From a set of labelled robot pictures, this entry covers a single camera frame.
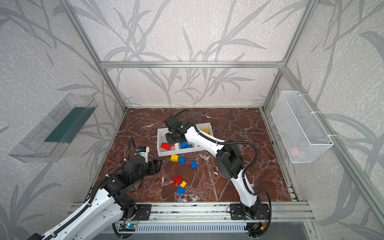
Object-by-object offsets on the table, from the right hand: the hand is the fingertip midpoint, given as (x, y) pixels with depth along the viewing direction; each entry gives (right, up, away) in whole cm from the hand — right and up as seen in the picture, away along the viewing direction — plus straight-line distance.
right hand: (171, 134), depth 89 cm
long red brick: (-4, -8, +5) cm, 10 cm away
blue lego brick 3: (+6, -16, +3) cm, 17 cm away
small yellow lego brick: (+8, -27, -7) cm, 29 cm away
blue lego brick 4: (+14, -19, +1) cm, 23 cm away
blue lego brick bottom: (+7, -30, -8) cm, 32 cm away
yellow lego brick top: (+1, -15, +2) cm, 15 cm away
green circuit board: (-17, -43, -18) cm, 49 cm away
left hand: (-4, -12, -9) cm, 16 cm away
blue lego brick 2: (+11, -8, +7) cm, 15 cm away
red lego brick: (+5, -25, -6) cm, 26 cm away
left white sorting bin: (-9, -4, +12) cm, 16 cm away
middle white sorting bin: (+4, -10, +2) cm, 11 cm away
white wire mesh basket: (+60, +2, -28) cm, 67 cm away
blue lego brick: (+7, -8, +7) cm, 13 cm away
